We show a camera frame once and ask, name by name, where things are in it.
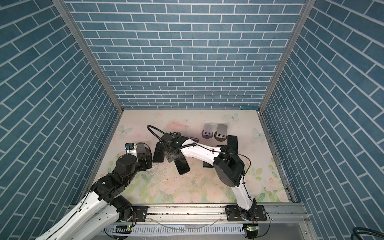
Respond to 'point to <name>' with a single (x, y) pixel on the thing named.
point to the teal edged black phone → (232, 141)
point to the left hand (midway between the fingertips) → (145, 155)
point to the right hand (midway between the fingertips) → (174, 151)
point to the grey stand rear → (207, 132)
